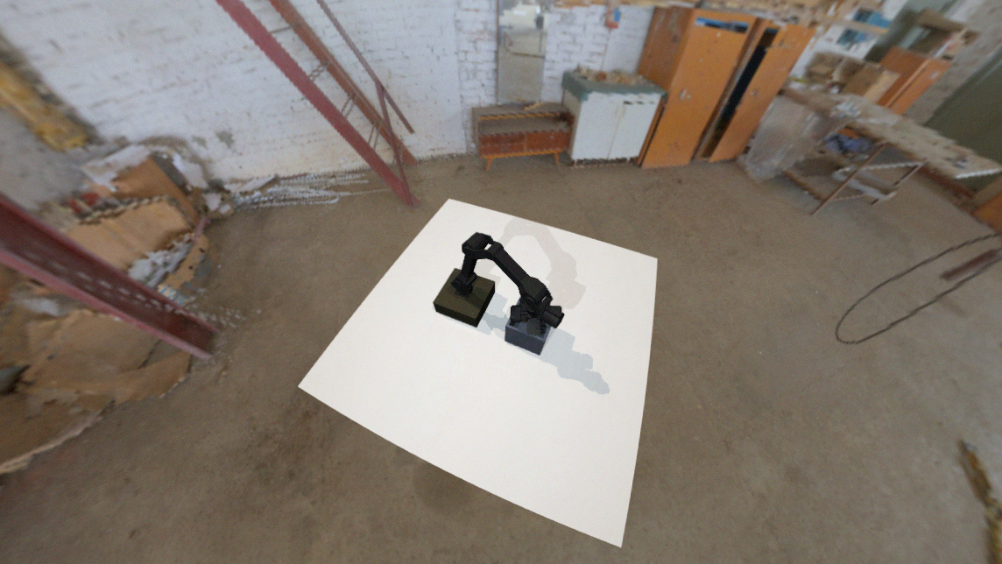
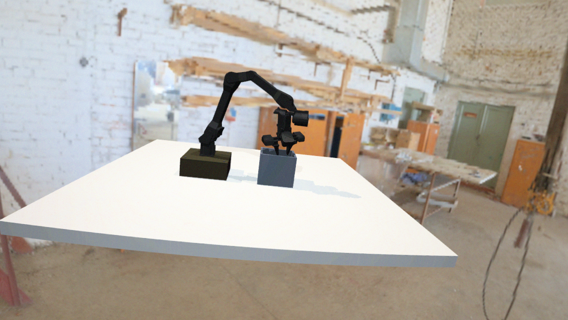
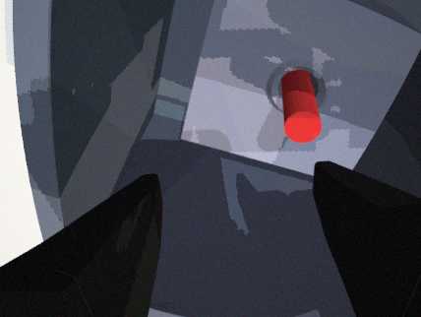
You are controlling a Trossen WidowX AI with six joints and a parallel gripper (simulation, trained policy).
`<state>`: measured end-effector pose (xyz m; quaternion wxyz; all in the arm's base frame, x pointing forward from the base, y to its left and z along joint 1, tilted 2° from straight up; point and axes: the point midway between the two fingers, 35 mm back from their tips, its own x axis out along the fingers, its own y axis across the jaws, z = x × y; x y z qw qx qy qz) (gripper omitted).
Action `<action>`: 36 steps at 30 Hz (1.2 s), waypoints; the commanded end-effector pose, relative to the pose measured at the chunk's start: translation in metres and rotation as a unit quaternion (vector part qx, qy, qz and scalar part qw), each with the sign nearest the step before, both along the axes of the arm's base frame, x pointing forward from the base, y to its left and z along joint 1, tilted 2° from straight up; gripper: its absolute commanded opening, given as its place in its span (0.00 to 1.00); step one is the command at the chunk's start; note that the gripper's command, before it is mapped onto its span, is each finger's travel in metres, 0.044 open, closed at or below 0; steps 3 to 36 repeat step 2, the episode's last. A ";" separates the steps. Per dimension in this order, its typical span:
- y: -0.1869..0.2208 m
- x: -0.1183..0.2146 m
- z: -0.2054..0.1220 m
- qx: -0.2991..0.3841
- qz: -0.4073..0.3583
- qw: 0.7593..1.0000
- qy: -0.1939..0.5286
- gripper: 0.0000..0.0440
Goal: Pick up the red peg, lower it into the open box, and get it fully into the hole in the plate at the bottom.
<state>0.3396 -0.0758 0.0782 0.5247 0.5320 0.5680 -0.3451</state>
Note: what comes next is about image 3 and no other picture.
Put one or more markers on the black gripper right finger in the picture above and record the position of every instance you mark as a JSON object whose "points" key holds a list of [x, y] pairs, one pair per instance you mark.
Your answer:
{"points": [[374, 234]]}

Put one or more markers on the dark red peg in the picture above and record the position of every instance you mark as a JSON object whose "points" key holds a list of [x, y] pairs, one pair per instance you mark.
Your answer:
{"points": [[300, 110]]}

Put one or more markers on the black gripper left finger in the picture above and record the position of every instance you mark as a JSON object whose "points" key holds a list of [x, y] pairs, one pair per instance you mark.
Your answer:
{"points": [[101, 265]]}

